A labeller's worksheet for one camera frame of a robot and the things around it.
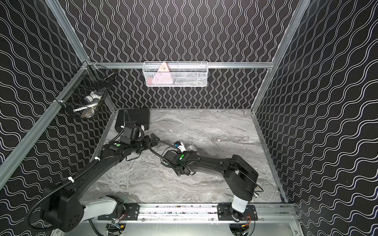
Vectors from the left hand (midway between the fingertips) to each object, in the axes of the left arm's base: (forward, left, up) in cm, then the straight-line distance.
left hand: (154, 139), depth 82 cm
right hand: (-4, -22, -8) cm, 24 cm away
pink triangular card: (+33, -1, +19) cm, 38 cm away
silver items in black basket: (+16, +39, +10) cm, 44 cm away
